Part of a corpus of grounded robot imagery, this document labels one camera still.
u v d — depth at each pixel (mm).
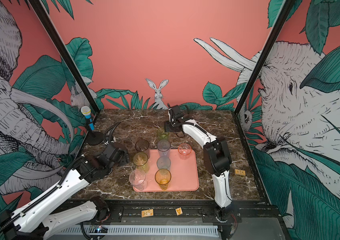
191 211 753
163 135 1033
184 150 958
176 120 712
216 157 530
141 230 701
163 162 882
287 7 692
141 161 842
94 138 1016
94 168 483
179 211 746
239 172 881
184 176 884
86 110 875
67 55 878
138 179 856
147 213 743
